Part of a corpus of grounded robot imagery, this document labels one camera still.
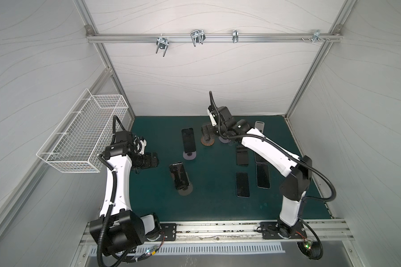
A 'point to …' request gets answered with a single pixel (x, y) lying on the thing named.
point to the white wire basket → (84, 132)
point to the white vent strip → (153, 249)
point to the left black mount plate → (169, 232)
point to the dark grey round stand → (186, 191)
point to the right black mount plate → (280, 230)
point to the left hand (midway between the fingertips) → (145, 163)
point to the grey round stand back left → (189, 156)
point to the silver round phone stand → (260, 125)
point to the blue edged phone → (242, 186)
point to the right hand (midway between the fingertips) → (209, 127)
